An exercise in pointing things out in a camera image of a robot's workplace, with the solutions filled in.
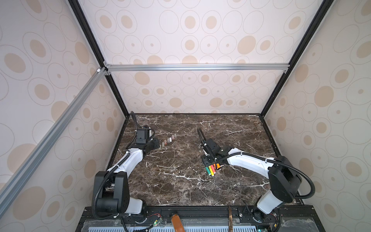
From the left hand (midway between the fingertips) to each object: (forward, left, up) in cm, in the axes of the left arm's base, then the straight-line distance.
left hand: (160, 139), depth 90 cm
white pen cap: (+8, -5, -10) cm, 14 cm away
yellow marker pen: (-16, -32, -10) cm, 37 cm away
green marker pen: (-16, -30, -11) cm, 36 cm away
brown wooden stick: (-41, -39, -10) cm, 58 cm away
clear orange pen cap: (+6, -1, -12) cm, 13 cm away
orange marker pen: (-18, -34, +1) cm, 38 cm away
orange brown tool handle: (-43, -13, -9) cm, 46 cm away
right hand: (-9, -31, -6) cm, 33 cm away
